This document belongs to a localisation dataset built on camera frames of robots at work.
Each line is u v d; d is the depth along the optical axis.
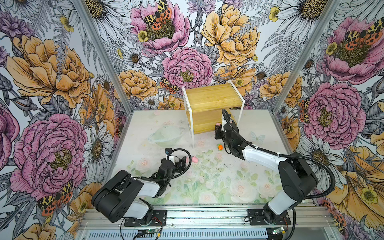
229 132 0.66
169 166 0.70
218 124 0.87
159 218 0.73
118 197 0.44
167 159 0.78
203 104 0.80
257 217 0.73
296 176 0.45
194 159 0.94
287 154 0.51
